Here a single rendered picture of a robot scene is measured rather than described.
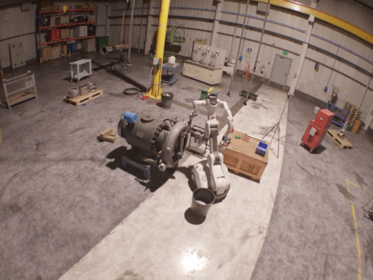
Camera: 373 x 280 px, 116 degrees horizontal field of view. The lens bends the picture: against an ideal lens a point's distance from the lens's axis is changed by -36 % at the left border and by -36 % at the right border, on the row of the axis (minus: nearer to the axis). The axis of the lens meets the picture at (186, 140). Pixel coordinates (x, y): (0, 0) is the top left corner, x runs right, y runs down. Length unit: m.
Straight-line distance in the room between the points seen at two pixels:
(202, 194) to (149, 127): 1.30
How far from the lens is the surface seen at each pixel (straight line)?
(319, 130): 5.50
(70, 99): 6.29
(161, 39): 6.02
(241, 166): 3.57
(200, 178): 2.87
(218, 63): 9.04
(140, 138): 2.91
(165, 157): 2.66
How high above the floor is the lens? 2.30
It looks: 33 degrees down
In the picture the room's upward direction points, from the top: 9 degrees clockwise
